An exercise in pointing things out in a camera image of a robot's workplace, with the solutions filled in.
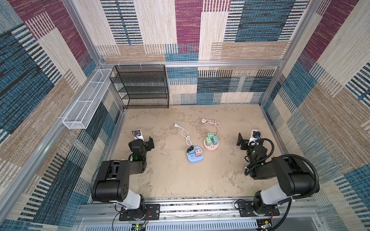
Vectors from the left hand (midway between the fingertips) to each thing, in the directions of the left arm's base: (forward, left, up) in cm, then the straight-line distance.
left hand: (142, 136), depth 93 cm
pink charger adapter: (-11, -35, -1) cm, 37 cm away
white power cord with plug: (+3, -29, -6) cm, 30 cm away
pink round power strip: (-6, -44, -6) cm, 45 cm away
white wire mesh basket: (-4, +24, +25) cm, 34 cm away
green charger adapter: (-4, -42, -1) cm, 42 cm away
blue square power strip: (-13, -32, -6) cm, 35 cm away
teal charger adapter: (-3, -46, -1) cm, 46 cm away
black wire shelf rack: (+40, +5, +9) cm, 41 cm away
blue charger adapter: (-11, -31, -1) cm, 33 cm away
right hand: (-2, -66, +3) cm, 66 cm away
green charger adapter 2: (0, -44, -1) cm, 44 cm away
